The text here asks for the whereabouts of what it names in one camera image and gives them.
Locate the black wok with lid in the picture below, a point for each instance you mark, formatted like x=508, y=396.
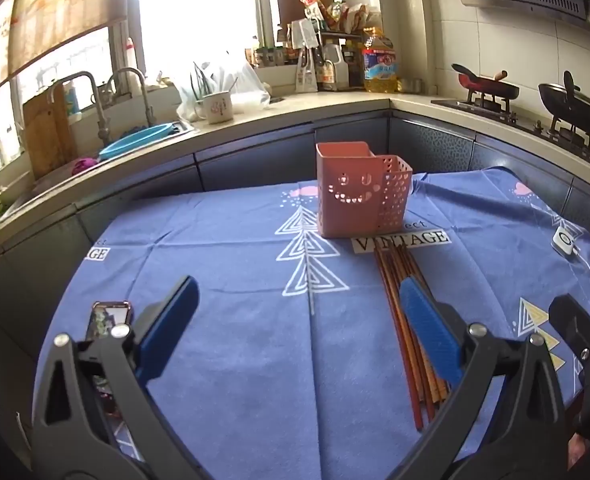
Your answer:
x=572, y=104

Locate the white detergent bottle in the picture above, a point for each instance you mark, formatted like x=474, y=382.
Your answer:
x=130, y=52

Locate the row of spice jars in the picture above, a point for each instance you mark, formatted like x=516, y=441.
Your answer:
x=270, y=56

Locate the yellow cooking oil bottle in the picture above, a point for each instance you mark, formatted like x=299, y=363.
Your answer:
x=379, y=62

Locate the pink scrubber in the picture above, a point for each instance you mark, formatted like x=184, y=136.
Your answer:
x=84, y=164

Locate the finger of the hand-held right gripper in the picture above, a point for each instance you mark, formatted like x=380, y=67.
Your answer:
x=575, y=325

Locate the bundle of wooden chopsticks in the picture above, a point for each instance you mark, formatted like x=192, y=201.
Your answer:
x=392, y=300

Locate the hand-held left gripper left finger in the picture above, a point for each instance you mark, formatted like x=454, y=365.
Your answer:
x=167, y=330

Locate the steel kitchen faucet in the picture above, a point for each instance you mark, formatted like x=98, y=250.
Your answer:
x=147, y=102
x=101, y=120

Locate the smartphone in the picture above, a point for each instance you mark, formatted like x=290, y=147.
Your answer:
x=110, y=317

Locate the pile of snack packets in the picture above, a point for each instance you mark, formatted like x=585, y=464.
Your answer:
x=340, y=12

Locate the blue printed tablecloth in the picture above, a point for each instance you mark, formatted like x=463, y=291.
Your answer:
x=235, y=310

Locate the window blind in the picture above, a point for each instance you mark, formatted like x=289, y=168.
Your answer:
x=60, y=10

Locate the small steel cup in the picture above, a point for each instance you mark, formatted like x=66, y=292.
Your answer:
x=414, y=85

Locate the clear plastic bag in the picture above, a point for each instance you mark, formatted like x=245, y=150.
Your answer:
x=237, y=80

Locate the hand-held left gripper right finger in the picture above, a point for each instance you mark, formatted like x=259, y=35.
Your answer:
x=427, y=325

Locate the red frying pan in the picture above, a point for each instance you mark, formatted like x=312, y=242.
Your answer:
x=485, y=86

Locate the gas stove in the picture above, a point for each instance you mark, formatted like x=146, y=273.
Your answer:
x=525, y=121

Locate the white mug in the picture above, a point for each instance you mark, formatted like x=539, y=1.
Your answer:
x=217, y=107

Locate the blue plastic basin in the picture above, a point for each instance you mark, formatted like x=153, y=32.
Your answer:
x=135, y=139

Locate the pink patterned cloth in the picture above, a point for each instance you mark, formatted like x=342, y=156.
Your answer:
x=579, y=462

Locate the small white device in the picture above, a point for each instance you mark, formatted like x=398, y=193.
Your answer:
x=562, y=241

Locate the wooden cutting board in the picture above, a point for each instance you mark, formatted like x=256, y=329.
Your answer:
x=47, y=130

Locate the pink perforated utensil holder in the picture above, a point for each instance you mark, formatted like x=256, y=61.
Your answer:
x=345, y=225

